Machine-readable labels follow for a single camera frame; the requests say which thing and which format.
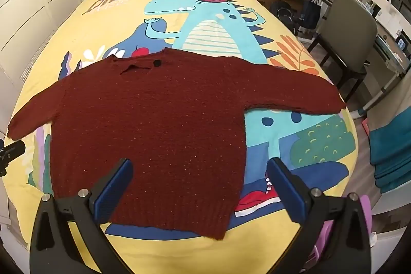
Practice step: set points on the black backpack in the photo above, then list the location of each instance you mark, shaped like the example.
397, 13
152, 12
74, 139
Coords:
284, 15

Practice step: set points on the pink plastic item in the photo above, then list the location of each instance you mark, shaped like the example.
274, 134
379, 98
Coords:
366, 216

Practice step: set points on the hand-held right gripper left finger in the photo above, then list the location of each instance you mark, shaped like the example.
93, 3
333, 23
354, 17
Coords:
112, 190

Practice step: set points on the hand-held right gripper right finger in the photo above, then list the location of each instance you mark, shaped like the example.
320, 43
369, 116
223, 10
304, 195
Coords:
282, 184

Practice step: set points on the stack of teal cloth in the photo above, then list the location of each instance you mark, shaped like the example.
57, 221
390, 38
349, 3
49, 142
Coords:
391, 148

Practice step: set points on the dark blue tote bag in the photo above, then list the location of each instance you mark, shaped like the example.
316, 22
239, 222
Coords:
310, 15

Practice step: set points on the dark red knit sweater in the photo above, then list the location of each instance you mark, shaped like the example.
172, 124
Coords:
160, 116

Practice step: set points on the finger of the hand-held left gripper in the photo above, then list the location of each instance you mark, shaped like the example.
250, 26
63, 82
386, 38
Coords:
14, 149

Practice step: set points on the grey upholstered chair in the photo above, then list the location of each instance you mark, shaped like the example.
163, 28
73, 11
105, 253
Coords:
350, 20

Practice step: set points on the white desk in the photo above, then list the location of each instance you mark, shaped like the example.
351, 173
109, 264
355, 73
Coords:
390, 59

